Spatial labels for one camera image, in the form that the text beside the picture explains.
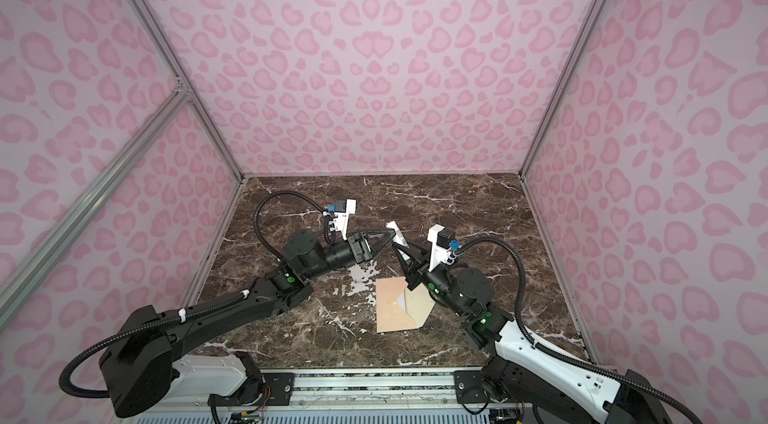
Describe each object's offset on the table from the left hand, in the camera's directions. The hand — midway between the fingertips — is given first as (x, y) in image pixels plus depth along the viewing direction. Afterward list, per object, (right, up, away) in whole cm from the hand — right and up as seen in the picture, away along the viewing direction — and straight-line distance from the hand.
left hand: (394, 232), depth 65 cm
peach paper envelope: (+1, -24, +21) cm, 32 cm away
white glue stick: (+1, -1, 0) cm, 1 cm away
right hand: (0, -3, +1) cm, 3 cm away
